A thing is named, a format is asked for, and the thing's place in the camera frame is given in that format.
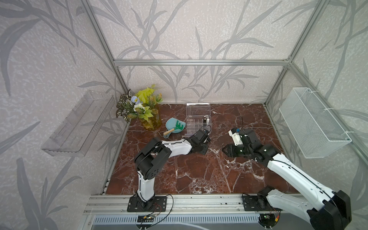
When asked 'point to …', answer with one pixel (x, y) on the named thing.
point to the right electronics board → (268, 220)
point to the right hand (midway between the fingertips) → (224, 148)
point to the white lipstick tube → (207, 120)
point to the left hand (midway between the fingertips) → (205, 147)
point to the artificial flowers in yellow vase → (143, 105)
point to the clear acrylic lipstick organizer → (198, 117)
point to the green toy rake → (178, 126)
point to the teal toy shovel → (170, 124)
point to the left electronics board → (144, 219)
